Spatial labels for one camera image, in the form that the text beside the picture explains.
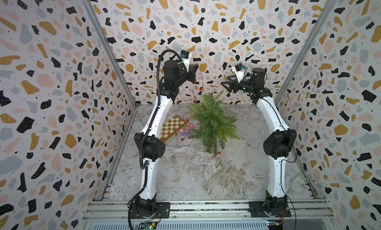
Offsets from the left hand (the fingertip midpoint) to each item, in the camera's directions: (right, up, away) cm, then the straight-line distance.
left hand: (200, 65), depth 76 cm
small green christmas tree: (+6, -31, -2) cm, 31 cm away
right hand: (+14, -6, +8) cm, 18 cm away
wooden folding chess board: (-21, -34, +27) cm, 48 cm away
